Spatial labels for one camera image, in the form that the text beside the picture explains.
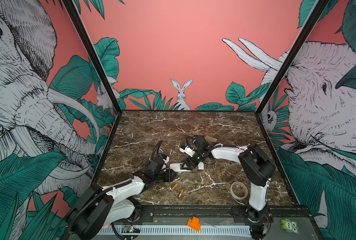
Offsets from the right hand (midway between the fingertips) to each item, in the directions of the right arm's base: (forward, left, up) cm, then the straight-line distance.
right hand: (183, 163), depth 89 cm
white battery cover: (-1, -11, -2) cm, 11 cm away
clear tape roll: (-14, -31, -4) cm, 34 cm away
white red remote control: (-2, +4, -2) cm, 4 cm away
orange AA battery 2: (-16, +2, -3) cm, 17 cm away
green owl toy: (-31, -51, -2) cm, 60 cm away
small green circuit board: (-33, +25, -2) cm, 41 cm away
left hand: (-6, +5, 0) cm, 8 cm away
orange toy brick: (-30, -5, -1) cm, 31 cm away
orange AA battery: (-13, +5, -4) cm, 14 cm away
